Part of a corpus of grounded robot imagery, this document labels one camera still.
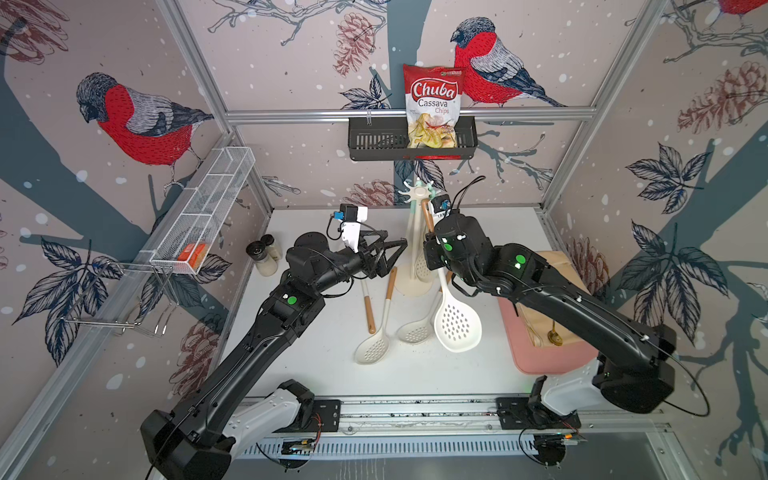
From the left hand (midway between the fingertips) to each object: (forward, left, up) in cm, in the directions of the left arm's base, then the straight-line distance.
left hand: (400, 235), depth 61 cm
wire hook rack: (-12, +53, -4) cm, 55 cm away
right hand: (+4, -6, -5) cm, 9 cm away
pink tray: (-13, -42, -40) cm, 60 cm away
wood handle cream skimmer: (-6, -6, -38) cm, 39 cm away
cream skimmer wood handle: (-10, +7, -40) cm, 42 cm away
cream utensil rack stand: (+11, -3, -40) cm, 42 cm away
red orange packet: (-1, +46, -5) cm, 47 cm away
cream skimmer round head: (-12, -13, -16) cm, 24 cm away
